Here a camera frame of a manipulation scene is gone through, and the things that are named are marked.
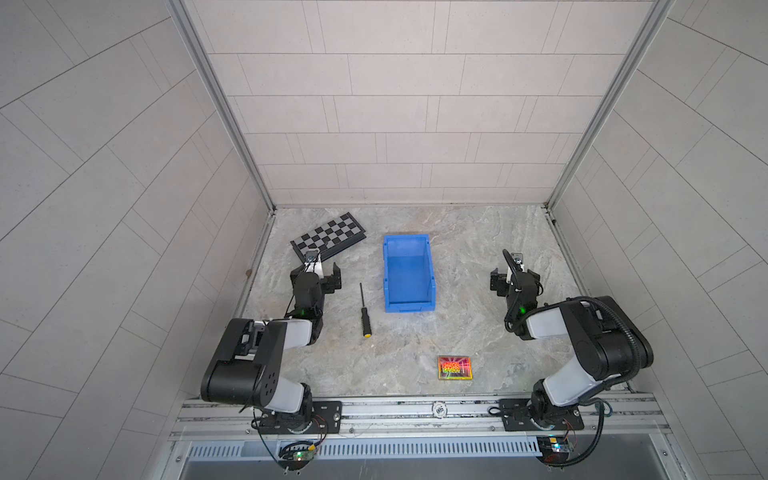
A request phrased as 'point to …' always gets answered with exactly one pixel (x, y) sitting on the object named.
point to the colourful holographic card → (454, 367)
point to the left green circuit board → (295, 457)
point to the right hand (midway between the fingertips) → (510, 266)
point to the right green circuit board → (554, 449)
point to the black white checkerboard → (329, 238)
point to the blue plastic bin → (409, 279)
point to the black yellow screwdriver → (365, 318)
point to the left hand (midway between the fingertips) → (323, 260)
